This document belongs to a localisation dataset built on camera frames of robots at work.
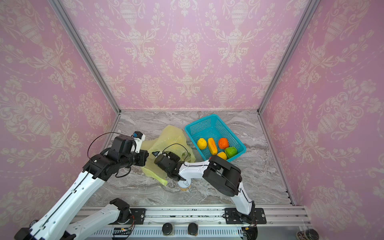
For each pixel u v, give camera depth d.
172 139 0.83
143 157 0.63
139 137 0.64
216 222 0.73
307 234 0.61
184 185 0.79
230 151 0.92
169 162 0.70
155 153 0.76
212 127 1.09
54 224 0.38
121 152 0.54
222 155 0.91
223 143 0.95
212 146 0.95
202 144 0.94
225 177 0.51
